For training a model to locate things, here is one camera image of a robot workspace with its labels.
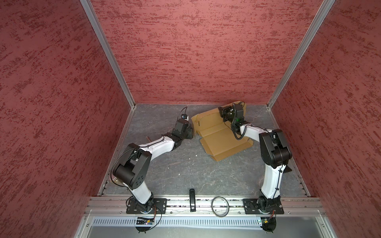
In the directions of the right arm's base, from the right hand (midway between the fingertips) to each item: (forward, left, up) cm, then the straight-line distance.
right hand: (216, 107), depth 97 cm
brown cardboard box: (-14, -1, -15) cm, 21 cm away
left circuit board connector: (-61, +42, -17) cm, 76 cm away
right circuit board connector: (-63, -20, -17) cm, 69 cm away
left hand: (-14, +19, -7) cm, 25 cm away
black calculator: (-38, -39, -15) cm, 56 cm away
